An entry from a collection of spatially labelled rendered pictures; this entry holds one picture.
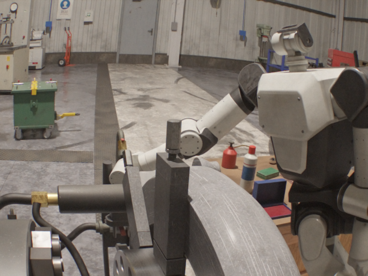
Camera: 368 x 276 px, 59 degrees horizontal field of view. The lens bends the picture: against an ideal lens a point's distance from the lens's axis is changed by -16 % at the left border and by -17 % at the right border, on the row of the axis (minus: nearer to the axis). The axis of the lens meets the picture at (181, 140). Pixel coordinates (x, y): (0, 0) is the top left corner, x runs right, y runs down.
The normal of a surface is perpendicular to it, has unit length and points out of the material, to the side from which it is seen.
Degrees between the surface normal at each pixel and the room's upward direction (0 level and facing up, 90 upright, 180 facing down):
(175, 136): 85
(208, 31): 90
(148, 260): 10
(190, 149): 98
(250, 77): 56
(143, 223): 40
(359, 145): 100
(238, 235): 19
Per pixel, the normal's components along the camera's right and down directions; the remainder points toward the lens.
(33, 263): 0.32, -0.25
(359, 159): -0.89, 0.22
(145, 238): 0.27, -0.52
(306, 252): -0.42, 0.24
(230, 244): -0.36, -0.66
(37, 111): 0.38, 0.31
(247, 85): -0.65, -0.45
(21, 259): 0.13, -0.90
